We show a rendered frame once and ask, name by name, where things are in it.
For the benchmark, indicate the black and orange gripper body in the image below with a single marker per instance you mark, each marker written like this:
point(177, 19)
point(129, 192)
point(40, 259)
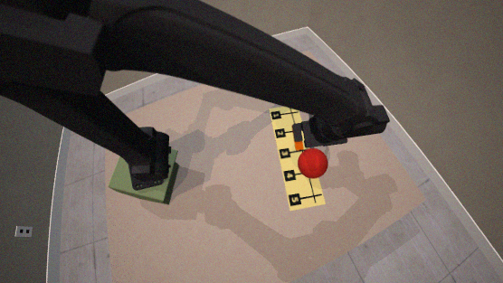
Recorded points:
point(314, 139)

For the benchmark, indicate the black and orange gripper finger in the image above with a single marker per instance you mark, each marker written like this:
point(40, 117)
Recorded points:
point(298, 145)

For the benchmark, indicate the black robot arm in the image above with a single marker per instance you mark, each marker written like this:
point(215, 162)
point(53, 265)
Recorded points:
point(52, 44)

